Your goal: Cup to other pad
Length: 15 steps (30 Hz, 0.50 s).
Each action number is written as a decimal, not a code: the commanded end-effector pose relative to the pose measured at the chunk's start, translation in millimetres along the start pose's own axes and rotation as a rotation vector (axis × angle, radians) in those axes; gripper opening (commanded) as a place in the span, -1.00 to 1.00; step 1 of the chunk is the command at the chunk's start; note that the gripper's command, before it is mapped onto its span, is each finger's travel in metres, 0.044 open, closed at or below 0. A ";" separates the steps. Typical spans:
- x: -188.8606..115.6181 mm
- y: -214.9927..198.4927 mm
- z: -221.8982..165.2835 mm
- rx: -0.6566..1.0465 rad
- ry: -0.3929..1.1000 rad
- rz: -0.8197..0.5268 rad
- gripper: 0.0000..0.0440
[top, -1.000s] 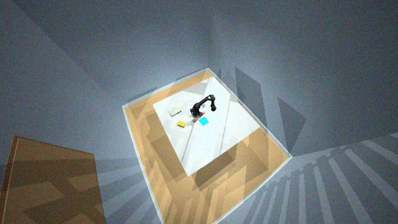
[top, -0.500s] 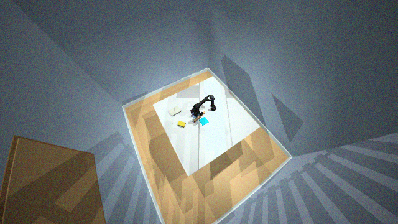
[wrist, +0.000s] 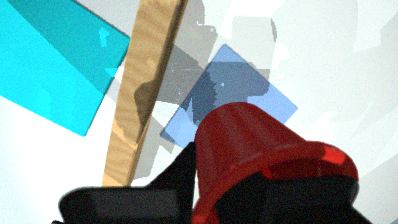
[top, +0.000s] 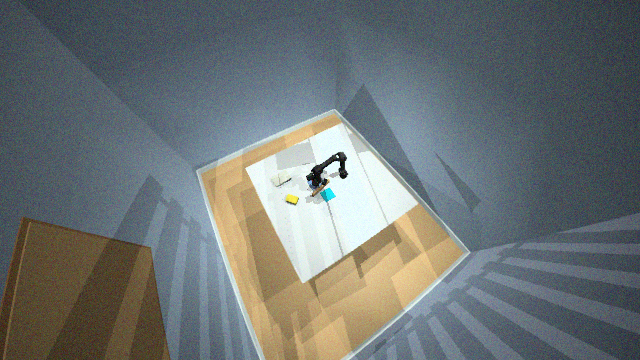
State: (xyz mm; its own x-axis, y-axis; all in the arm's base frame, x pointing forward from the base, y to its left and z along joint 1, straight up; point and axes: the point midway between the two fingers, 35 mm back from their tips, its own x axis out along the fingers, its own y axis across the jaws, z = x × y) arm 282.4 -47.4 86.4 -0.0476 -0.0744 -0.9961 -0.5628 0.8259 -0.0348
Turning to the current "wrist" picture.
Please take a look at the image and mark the wooden plank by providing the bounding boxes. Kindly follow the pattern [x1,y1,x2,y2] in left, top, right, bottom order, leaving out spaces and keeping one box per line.
[101,0,188,186]

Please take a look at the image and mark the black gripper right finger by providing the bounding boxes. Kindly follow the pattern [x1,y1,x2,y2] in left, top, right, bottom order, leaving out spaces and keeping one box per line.
[215,172,360,224]

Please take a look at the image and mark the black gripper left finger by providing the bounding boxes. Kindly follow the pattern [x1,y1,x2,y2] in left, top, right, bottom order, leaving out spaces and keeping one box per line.
[58,141,196,224]

